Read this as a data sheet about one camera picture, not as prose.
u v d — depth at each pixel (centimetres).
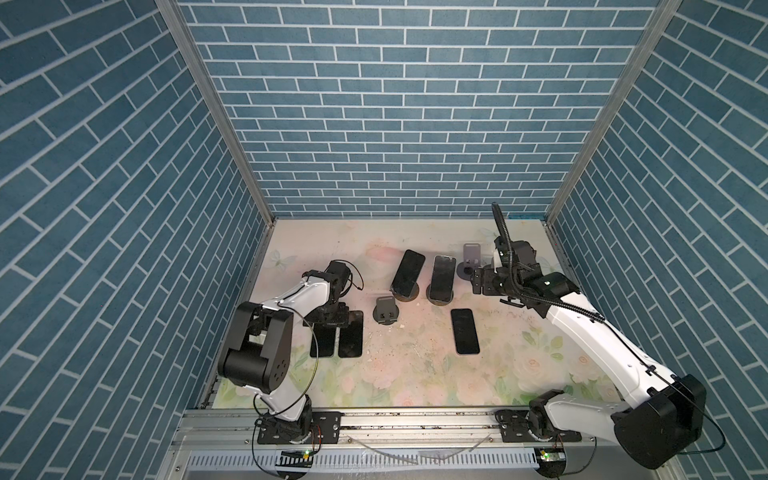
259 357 46
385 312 91
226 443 71
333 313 78
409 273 95
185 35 74
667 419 39
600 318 47
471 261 102
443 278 93
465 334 89
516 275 58
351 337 89
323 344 87
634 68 80
